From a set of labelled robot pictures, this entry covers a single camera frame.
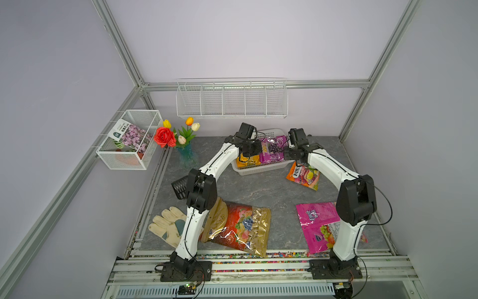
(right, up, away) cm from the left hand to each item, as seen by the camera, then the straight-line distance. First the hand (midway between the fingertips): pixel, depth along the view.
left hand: (264, 150), depth 94 cm
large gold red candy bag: (-13, -34, -13) cm, 39 cm away
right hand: (+13, 0, +1) cm, 13 cm away
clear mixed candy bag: (+41, -38, -15) cm, 58 cm away
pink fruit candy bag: (+23, -32, -9) cm, 40 cm away
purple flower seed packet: (-56, +5, -20) cm, 59 cm away
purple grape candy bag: (+5, 0, +1) cm, 5 cm away
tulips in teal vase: (-37, +4, -13) cm, 39 cm away
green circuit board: (-32, -55, -22) cm, 68 cm away
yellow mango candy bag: (-10, -5, -7) cm, 14 cm away
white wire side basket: (-62, -3, -19) cm, 65 cm away
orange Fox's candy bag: (+23, -14, +5) cm, 27 cm away
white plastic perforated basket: (+2, -9, +5) cm, 11 cm away
